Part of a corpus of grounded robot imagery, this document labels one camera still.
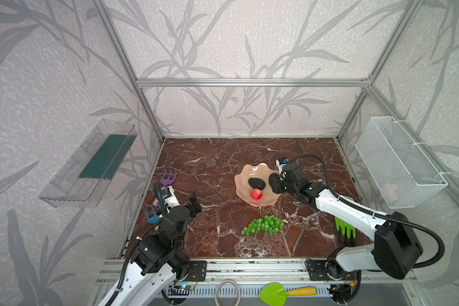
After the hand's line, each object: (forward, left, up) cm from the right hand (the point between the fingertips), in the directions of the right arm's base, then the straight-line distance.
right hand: (273, 174), depth 87 cm
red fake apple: (-5, +8, -9) cm, 13 cm away
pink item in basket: (-13, -43, +7) cm, 45 cm away
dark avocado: (+1, +7, -10) cm, 13 cm away
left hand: (-13, +35, +7) cm, 38 cm away
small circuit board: (-42, +38, -14) cm, 59 cm away
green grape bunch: (-20, +3, -9) cm, 22 cm away
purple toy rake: (+4, +55, -14) cm, 57 cm away
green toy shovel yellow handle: (-44, +2, -13) cm, 46 cm away
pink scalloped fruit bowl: (-1, +14, -13) cm, 19 cm away
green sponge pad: (-8, +60, +23) cm, 65 cm away
